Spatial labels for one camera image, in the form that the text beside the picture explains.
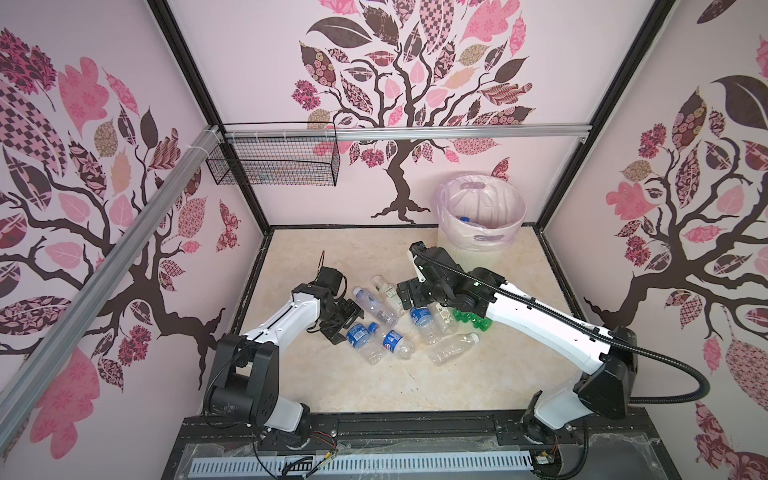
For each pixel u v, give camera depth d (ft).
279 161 4.00
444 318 2.87
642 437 2.38
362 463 2.29
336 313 2.39
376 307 3.03
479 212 3.47
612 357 1.34
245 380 1.40
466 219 3.31
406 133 3.05
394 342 2.73
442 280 1.80
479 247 2.79
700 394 1.29
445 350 2.82
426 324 3.01
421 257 1.96
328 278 2.40
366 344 2.94
